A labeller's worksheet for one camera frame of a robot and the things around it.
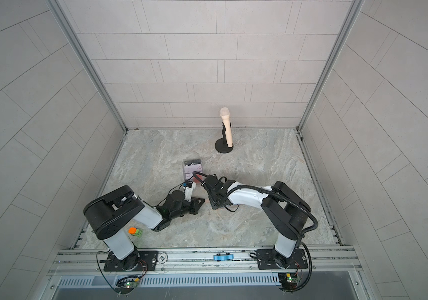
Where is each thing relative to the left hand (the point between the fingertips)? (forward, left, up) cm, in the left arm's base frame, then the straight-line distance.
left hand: (207, 201), depth 89 cm
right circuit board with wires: (-31, -32, +2) cm, 45 cm away
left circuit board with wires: (-32, +26, +3) cm, 41 cm away
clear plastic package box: (+16, +8, +7) cm, 19 cm away
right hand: (0, -5, -1) cm, 5 cm away
